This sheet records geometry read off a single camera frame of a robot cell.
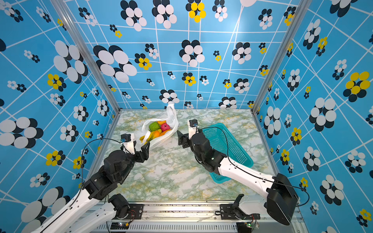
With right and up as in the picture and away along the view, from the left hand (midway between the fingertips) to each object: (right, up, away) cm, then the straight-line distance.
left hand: (144, 142), depth 70 cm
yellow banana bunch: (-6, -2, +28) cm, 29 cm away
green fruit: (-3, +7, +32) cm, 33 cm away
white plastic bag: (+12, +12, +14) cm, 22 cm away
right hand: (+21, +6, +5) cm, 22 cm away
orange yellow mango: (+5, +3, +29) cm, 29 cm away
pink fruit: (+4, +6, +32) cm, 32 cm away
